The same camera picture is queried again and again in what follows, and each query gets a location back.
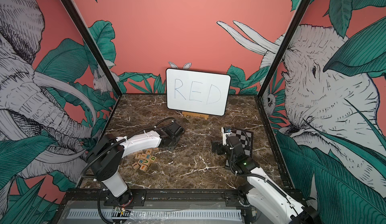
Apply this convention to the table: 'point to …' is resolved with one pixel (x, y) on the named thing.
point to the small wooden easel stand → (185, 113)
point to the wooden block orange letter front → (143, 168)
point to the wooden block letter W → (140, 161)
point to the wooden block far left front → (135, 165)
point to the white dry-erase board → (197, 91)
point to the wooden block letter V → (147, 162)
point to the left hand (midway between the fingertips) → (181, 138)
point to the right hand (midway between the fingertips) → (217, 136)
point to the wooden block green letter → (153, 158)
